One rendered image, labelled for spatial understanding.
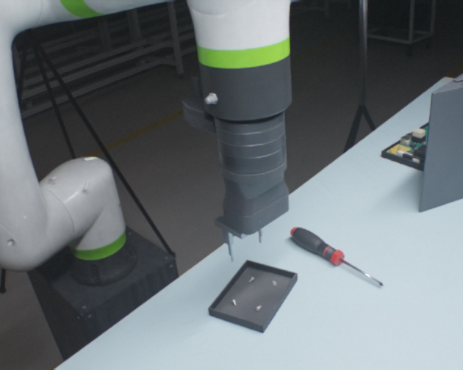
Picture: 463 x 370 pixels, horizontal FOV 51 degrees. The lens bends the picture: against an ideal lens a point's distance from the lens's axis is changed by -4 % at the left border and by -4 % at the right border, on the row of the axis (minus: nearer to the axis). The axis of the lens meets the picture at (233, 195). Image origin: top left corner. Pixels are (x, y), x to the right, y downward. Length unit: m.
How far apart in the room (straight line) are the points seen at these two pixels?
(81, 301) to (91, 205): 0.21
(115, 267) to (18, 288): 1.51
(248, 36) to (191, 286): 0.39
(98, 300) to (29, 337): 1.24
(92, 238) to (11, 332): 1.35
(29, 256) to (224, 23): 0.59
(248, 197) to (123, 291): 0.57
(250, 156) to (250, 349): 0.24
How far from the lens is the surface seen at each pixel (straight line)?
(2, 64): 0.78
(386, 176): 0.96
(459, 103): 0.82
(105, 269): 1.07
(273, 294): 0.69
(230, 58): 0.47
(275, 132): 0.52
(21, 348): 2.24
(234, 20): 0.46
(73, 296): 1.09
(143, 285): 1.09
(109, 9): 0.76
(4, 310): 2.47
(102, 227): 1.02
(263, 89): 0.48
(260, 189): 0.55
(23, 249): 0.91
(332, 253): 0.73
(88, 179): 0.98
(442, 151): 0.83
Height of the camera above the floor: 1.47
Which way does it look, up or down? 31 degrees down
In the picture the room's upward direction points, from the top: 6 degrees counter-clockwise
